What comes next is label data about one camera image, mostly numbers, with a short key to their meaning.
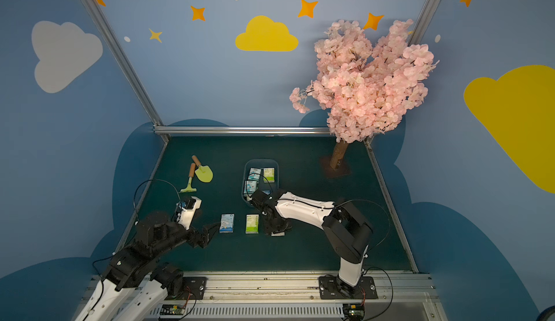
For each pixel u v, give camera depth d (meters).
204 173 1.05
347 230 0.47
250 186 0.95
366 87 0.64
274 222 0.73
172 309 0.72
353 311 0.73
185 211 0.60
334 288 0.73
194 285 0.75
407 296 0.74
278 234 0.80
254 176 1.04
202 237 0.63
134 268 0.48
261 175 1.04
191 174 1.04
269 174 1.04
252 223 0.88
